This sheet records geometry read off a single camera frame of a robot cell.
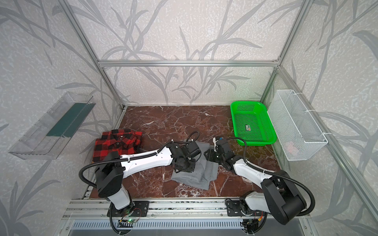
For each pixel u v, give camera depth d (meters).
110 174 0.43
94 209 0.75
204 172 0.82
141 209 0.73
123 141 0.90
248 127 1.07
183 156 0.59
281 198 0.41
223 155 0.68
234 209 0.73
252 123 1.08
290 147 0.73
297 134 0.62
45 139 0.63
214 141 0.83
